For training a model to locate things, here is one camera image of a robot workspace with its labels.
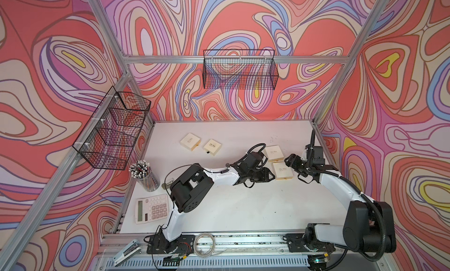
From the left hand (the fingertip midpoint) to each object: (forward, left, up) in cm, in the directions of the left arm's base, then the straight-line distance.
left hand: (276, 180), depth 84 cm
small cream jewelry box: (+24, +33, -4) cm, 41 cm away
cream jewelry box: (+28, +46, -5) cm, 54 cm away
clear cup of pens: (0, +62, +9) cm, 63 cm away
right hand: (+8, -9, 0) cm, 12 cm away
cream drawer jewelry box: (+18, -3, -4) cm, 19 cm away
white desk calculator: (-11, +60, -6) cm, 61 cm away
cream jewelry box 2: (+8, -6, -5) cm, 11 cm away
